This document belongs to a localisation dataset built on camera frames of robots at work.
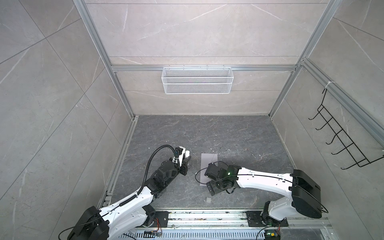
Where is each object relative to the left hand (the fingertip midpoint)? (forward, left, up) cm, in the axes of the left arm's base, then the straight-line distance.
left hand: (188, 153), depth 79 cm
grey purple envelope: (+5, -11, -18) cm, 22 cm away
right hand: (-14, -15, -13) cm, 24 cm away
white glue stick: (-2, 0, +2) cm, 3 cm away
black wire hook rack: (-15, -70, +17) cm, 74 cm away
